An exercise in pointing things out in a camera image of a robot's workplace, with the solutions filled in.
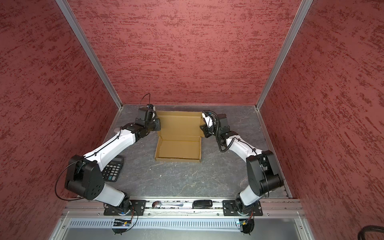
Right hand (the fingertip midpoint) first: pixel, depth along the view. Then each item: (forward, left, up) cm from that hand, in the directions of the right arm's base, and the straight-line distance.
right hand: (201, 128), depth 90 cm
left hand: (+2, +26, +3) cm, 27 cm away
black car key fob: (-39, +1, -14) cm, 41 cm away
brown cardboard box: (0, +13, -8) cm, 15 cm away
